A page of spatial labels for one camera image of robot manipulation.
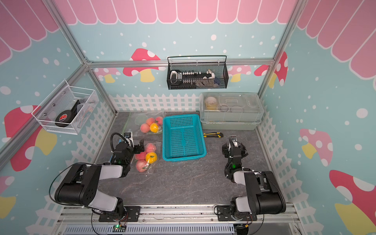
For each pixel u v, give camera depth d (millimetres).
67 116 683
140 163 851
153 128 1025
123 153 709
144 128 1030
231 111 994
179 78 874
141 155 895
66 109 714
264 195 440
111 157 739
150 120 1066
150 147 915
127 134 798
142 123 1110
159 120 1080
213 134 1062
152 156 891
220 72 961
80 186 457
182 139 1030
